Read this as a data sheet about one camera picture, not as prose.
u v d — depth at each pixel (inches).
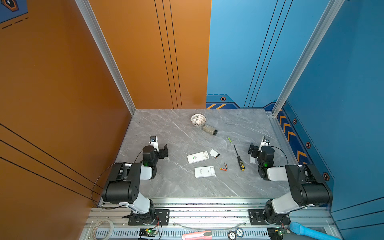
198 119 44.2
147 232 28.0
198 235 27.7
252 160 35.7
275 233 27.7
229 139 40.4
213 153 38.2
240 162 35.9
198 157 37.1
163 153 33.9
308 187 17.8
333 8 27.5
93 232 27.2
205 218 29.7
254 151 34.1
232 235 27.4
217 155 37.6
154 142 32.4
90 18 28.5
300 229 26.3
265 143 31.9
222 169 35.1
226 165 35.9
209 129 41.2
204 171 34.4
